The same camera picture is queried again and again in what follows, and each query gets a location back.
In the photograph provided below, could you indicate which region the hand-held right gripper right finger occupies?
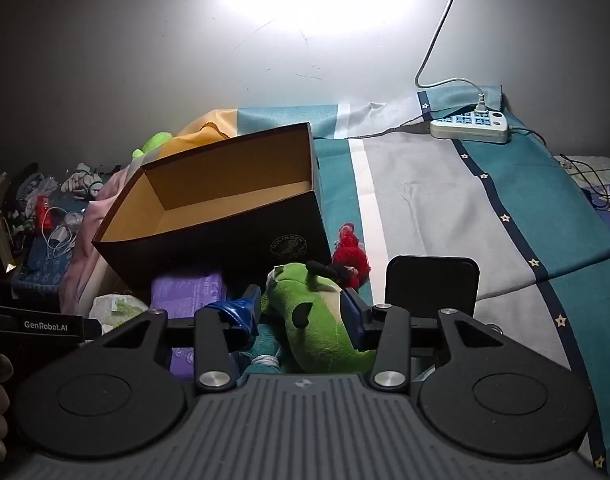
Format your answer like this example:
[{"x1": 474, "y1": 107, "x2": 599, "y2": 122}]
[{"x1": 339, "y1": 289, "x2": 510, "y2": 390}]

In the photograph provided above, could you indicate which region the red packet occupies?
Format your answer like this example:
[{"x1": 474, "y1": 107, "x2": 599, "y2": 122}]
[{"x1": 35, "y1": 195, "x2": 53, "y2": 231}]

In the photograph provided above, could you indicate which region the dark brown cardboard box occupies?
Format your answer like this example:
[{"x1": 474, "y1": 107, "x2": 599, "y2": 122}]
[{"x1": 91, "y1": 121, "x2": 333, "y2": 297}]

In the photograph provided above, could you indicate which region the green frog plush toy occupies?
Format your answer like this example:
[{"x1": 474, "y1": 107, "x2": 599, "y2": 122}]
[{"x1": 132, "y1": 131, "x2": 173, "y2": 160}]

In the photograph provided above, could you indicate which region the orange yellow cloth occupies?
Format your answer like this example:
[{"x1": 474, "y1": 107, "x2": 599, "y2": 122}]
[{"x1": 177, "y1": 108, "x2": 241, "y2": 148}]

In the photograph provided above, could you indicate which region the thin black cable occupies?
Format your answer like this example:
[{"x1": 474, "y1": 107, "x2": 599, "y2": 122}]
[{"x1": 557, "y1": 154, "x2": 610, "y2": 211}]

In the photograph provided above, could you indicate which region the white towel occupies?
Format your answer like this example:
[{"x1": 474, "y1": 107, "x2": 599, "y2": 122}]
[{"x1": 92, "y1": 292, "x2": 151, "y2": 333}]

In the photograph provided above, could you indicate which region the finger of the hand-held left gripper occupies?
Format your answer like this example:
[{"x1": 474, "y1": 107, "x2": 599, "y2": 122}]
[{"x1": 0, "y1": 304, "x2": 102, "y2": 339}]

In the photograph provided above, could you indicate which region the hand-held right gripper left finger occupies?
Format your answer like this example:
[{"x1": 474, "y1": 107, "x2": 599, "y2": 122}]
[{"x1": 85, "y1": 284, "x2": 262, "y2": 394}]

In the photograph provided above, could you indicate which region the purple plastic packet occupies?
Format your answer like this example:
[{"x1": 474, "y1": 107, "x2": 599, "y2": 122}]
[{"x1": 150, "y1": 270, "x2": 228, "y2": 381}]

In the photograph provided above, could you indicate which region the red yarn scrubber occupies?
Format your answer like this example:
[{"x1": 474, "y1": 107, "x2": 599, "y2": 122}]
[{"x1": 331, "y1": 223, "x2": 372, "y2": 291}]

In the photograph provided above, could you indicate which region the green pear plush toy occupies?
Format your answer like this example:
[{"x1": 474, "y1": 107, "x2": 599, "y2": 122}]
[{"x1": 261, "y1": 260, "x2": 378, "y2": 375}]

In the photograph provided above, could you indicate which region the teal grey striped blanket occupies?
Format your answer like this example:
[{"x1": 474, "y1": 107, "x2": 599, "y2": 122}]
[{"x1": 237, "y1": 84, "x2": 610, "y2": 476}]

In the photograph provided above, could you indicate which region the white knitted glove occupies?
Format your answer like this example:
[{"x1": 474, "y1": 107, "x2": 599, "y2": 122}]
[
  {"x1": 88, "y1": 170, "x2": 109, "y2": 200},
  {"x1": 61, "y1": 162, "x2": 92, "y2": 193}
]

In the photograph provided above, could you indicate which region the pink cloth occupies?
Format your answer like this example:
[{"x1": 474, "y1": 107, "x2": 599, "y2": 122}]
[{"x1": 60, "y1": 165, "x2": 146, "y2": 316}]

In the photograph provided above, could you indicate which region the white lamp cable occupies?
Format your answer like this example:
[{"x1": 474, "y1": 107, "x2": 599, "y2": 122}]
[{"x1": 415, "y1": 0, "x2": 488, "y2": 116}]

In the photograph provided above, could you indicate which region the blue printed cloth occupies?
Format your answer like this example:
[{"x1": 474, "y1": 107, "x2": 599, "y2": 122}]
[{"x1": 555, "y1": 155, "x2": 610, "y2": 246}]

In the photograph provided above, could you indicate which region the white earphone cable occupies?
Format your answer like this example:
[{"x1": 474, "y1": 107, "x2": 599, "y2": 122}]
[{"x1": 40, "y1": 210, "x2": 82, "y2": 261}]

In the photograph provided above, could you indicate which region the white power strip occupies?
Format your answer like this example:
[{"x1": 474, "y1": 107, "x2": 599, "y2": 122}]
[{"x1": 430, "y1": 110, "x2": 510, "y2": 145}]

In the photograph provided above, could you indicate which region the black white striped cloth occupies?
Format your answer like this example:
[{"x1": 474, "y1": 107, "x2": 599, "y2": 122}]
[{"x1": 5, "y1": 162, "x2": 53, "y2": 223}]

